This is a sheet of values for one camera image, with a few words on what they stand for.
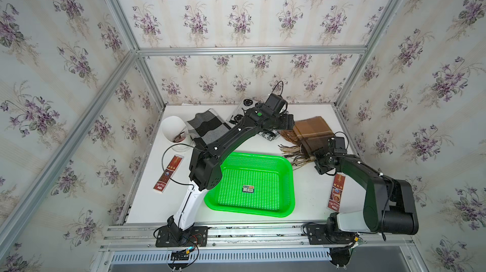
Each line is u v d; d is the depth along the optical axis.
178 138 0.93
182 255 0.71
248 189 0.86
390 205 0.43
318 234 0.73
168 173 0.90
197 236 0.73
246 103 1.17
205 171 0.52
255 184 0.88
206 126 1.07
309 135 1.02
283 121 0.75
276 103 0.65
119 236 0.75
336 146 0.73
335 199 0.82
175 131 0.95
